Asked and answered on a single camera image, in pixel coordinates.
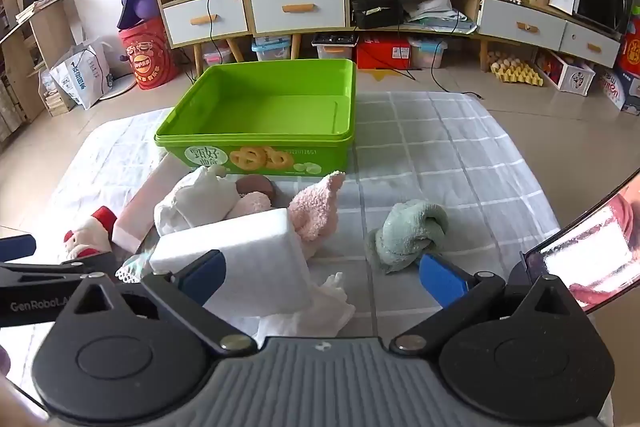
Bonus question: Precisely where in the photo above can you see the red printed bucket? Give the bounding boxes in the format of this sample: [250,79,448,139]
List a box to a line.
[118,18,178,90]

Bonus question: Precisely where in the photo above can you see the green plastic storage box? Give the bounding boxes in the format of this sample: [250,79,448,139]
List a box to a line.
[154,58,358,178]

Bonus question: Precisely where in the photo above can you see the white cartoon printed box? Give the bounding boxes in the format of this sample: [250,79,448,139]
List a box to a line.
[535,49,597,96]

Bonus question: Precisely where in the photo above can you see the glossy red object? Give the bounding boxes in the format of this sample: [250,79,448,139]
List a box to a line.
[510,167,640,315]

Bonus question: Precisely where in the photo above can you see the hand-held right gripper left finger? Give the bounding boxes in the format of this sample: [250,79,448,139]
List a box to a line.
[57,249,258,355]

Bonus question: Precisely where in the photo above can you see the blue lidded clear box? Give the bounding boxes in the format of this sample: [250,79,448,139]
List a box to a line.
[251,38,292,62]

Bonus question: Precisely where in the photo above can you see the white pink packet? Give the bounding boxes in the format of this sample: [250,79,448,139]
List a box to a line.
[111,154,188,253]

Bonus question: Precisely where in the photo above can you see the white cabinet drawer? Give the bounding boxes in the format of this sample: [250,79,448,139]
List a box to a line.
[560,23,622,68]
[162,0,249,46]
[249,0,347,35]
[477,0,568,52]

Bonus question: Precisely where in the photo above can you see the green fluffy towel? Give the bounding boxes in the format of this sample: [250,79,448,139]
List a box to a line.
[367,202,450,275]

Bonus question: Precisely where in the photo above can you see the red white santa plush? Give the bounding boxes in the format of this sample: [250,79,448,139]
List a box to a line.
[62,206,118,260]

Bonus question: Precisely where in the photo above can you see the yellow egg tray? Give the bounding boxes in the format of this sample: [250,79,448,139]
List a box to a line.
[489,52,546,86]

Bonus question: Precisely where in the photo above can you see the black bag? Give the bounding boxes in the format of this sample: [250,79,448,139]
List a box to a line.
[351,0,405,30]

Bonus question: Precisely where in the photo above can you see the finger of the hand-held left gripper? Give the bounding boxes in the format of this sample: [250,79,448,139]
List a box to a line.
[0,252,121,329]
[0,234,37,262]

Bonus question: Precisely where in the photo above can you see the white foam block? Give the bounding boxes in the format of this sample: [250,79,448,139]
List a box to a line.
[149,208,313,318]

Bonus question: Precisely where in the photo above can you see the white paper bag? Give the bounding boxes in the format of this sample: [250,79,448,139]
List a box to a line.
[49,39,111,110]

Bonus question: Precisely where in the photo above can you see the pink fluffy sock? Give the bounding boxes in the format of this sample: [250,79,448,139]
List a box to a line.
[231,171,347,260]

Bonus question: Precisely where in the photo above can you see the clear plastic storage box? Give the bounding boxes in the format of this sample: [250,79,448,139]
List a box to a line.
[407,38,448,68]
[312,33,358,60]

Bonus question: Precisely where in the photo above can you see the brown powder puff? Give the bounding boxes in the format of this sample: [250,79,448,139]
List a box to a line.
[235,174,275,198]

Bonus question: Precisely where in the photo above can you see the folded clothes pile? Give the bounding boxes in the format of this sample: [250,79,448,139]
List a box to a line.
[402,0,478,35]

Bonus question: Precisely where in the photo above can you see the white cloth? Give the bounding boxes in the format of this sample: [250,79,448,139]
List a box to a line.
[154,166,242,236]
[256,272,357,339]

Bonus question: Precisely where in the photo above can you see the wooden bookshelf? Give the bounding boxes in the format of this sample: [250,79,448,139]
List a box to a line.
[0,0,76,148]

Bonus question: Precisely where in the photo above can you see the white blue printed carton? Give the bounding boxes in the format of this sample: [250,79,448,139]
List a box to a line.
[597,69,640,115]

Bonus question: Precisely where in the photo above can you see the red cardboard box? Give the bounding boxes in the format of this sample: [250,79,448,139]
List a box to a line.
[356,34,412,70]

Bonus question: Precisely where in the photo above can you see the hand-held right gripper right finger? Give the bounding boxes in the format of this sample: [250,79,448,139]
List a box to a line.
[390,252,591,355]

